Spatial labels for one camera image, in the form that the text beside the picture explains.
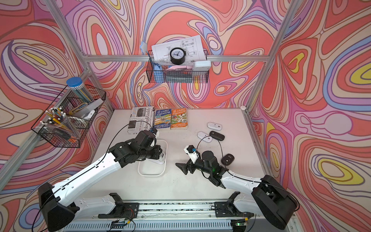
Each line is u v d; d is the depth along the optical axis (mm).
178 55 784
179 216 730
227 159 885
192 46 822
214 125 1074
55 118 576
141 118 1083
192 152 690
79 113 732
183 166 701
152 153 664
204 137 1015
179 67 784
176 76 806
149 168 849
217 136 1015
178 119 1109
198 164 708
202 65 719
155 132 696
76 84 695
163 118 1113
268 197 419
